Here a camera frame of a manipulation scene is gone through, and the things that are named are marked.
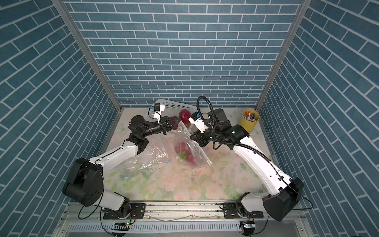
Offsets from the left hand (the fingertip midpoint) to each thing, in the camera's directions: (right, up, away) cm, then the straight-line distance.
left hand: (183, 122), depth 72 cm
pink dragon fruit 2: (-4, -2, 0) cm, 4 cm away
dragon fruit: (0, -17, +11) cm, 20 cm away
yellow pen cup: (+43, +2, +29) cm, 52 cm away
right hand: (+5, -7, -1) cm, 9 cm away
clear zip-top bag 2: (-20, -25, +19) cm, 37 cm away
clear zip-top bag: (+9, -16, -1) cm, 19 cm away
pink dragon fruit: (-1, +5, +32) cm, 32 cm away
